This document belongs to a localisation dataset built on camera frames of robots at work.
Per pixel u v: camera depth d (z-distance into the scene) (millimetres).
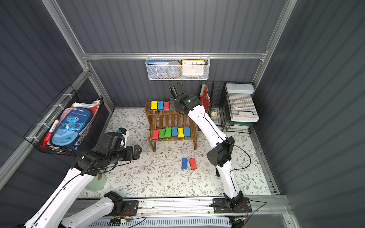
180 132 850
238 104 960
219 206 734
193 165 875
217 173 833
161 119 958
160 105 833
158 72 882
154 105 831
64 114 727
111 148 518
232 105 947
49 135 642
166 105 827
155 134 851
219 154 511
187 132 852
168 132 850
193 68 886
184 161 904
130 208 738
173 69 905
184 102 580
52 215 380
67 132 633
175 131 857
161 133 846
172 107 738
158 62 864
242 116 912
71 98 776
